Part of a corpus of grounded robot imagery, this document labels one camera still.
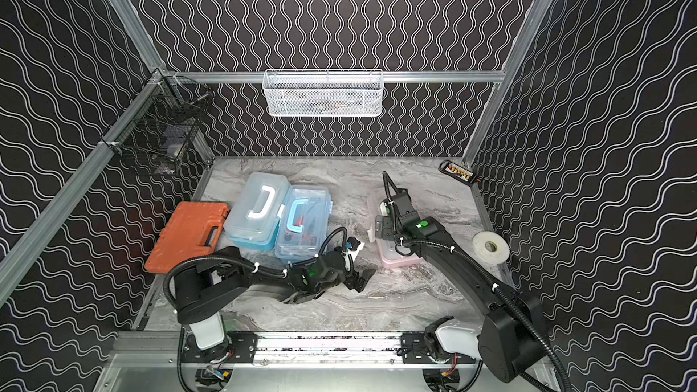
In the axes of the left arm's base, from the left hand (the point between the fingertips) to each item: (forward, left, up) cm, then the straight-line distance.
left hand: (366, 259), depth 84 cm
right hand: (+9, -8, +7) cm, 14 cm away
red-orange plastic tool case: (+7, +59, -2) cm, 59 cm away
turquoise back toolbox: (+12, +37, +4) cm, 39 cm away
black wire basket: (+35, +74, +18) cm, 84 cm away
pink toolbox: (+1, -8, +1) cm, 8 cm away
